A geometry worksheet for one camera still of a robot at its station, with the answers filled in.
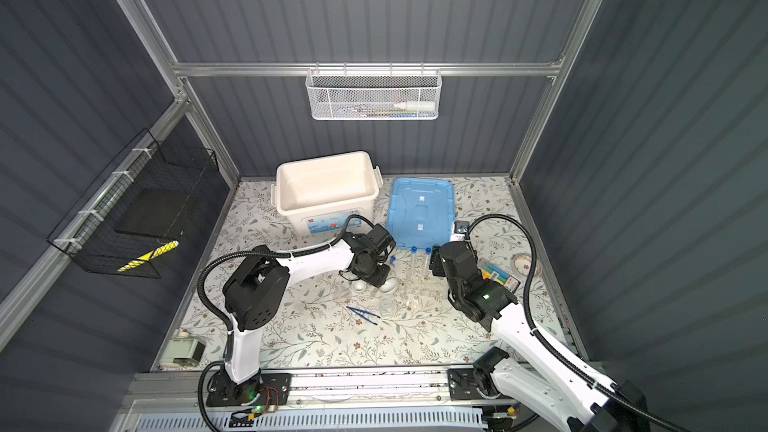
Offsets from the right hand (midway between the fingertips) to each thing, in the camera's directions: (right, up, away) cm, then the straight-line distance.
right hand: (450, 249), depth 79 cm
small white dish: (-26, -13, +12) cm, 31 cm away
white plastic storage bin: (-43, +15, +31) cm, 56 cm away
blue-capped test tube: (-9, -6, +18) cm, 21 cm away
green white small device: (-69, -26, -3) cm, 74 cm away
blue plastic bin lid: (-5, +9, +30) cm, 32 cm away
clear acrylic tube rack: (-7, -13, +13) cm, 20 cm away
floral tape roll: (+26, -8, +16) cm, 32 cm away
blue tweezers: (-25, -20, +8) cm, 33 cm away
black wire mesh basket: (-78, +10, -6) cm, 79 cm away
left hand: (-18, -11, +13) cm, 25 cm away
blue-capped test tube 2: (-6, -1, +2) cm, 6 cm away
